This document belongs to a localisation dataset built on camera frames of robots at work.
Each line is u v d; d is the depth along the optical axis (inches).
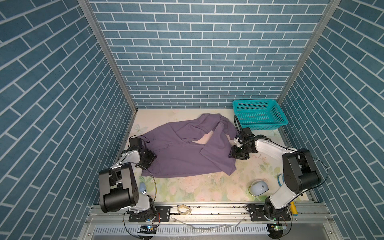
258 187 29.5
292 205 29.7
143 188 31.2
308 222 31.0
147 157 32.9
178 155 37.3
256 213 29.0
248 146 27.7
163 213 29.1
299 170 18.5
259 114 46.9
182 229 27.8
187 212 29.1
